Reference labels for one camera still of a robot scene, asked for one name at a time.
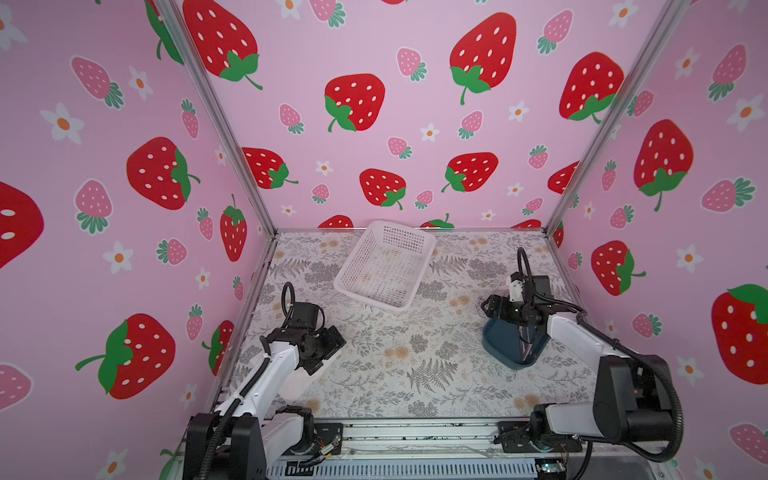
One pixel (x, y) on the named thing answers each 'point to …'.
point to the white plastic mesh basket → (385, 265)
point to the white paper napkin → (301, 380)
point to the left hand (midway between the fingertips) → (337, 347)
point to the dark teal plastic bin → (513, 345)
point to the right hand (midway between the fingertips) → (494, 306)
